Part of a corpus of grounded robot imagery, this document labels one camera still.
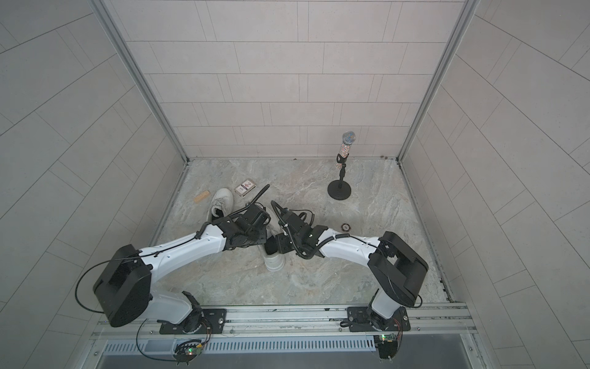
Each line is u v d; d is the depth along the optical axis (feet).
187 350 2.11
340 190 3.42
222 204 2.91
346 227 3.06
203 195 3.32
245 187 3.37
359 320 2.32
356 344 2.23
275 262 2.48
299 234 2.10
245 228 2.06
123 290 1.33
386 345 2.25
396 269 1.42
